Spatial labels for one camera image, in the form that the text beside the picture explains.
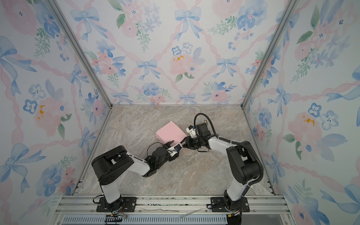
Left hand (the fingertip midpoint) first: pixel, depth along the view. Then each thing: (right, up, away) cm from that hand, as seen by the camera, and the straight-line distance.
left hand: (176, 144), depth 90 cm
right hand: (+3, 0, 0) cm, 3 cm away
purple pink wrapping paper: (-5, +7, +6) cm, 10 cm away
